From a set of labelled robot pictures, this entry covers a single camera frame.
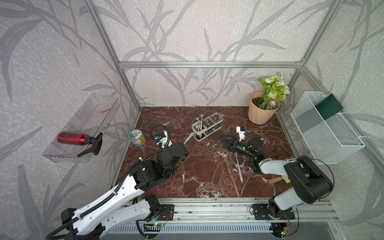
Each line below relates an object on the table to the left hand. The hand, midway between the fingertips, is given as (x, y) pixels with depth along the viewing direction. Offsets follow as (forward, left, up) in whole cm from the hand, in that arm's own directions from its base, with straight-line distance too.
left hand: (186, 144), depth 69 cm
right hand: (+9, -17, -8) cm, 21 cm away
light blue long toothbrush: (+6, -1, -5) cm, 8 cm away
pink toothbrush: (+25, -8, -9) cm, 28 cm away
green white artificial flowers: (+38, -54, +1) cm, 65 cm away
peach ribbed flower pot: (+32, -46, -15) cm, 58 cm away
